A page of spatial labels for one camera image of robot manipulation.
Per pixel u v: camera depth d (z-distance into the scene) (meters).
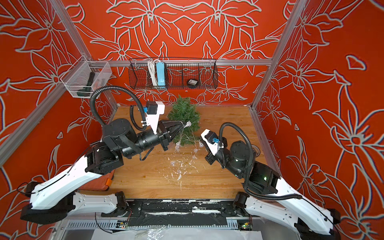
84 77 0.89
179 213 0.73
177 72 0.98
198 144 0.56
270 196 0.40
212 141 0.44
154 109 0.39
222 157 0.47
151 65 0.87
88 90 0.81
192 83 0.95
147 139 0.42
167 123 0.45
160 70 0.90
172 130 0.47
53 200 0.39
